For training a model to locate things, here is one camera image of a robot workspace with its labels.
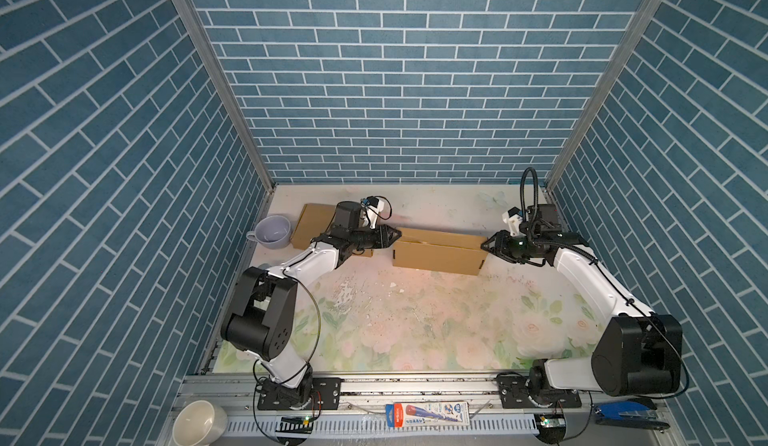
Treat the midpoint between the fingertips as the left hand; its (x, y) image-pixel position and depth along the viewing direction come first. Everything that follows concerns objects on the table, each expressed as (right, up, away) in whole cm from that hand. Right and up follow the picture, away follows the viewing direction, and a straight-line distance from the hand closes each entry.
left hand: (398, 235), depth 87 cm
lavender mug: (-44, 0, +16) cm, 47 cm away
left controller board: (-25, -46, -15) cm, 55 cm away
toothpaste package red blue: (+7, -41, -17) cm, 45 cm away
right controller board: (+38, -47, -14) cm, 62 cm away
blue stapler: (+56, -42, -16) cm, 72 cm away
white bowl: (-45, -41, -21) cm, 64 cm away
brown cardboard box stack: (+12, -4, -3) cm, 13 cm away
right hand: (+25, -2, -3) cm, 25 cm away
